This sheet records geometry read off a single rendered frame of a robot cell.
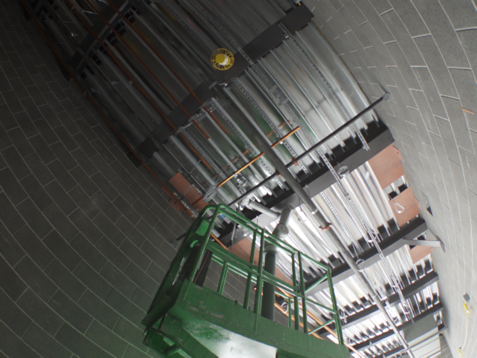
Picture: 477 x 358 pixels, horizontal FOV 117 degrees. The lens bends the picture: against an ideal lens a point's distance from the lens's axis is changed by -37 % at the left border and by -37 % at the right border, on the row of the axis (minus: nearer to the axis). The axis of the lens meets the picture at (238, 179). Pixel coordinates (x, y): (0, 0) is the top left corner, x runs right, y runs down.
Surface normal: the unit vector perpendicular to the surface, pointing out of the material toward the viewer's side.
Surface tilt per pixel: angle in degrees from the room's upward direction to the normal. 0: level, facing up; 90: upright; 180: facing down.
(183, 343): 90
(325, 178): 180
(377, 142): 180
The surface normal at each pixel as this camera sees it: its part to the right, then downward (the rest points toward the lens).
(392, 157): -0.13, 0.41
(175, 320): 0.55, -0.72
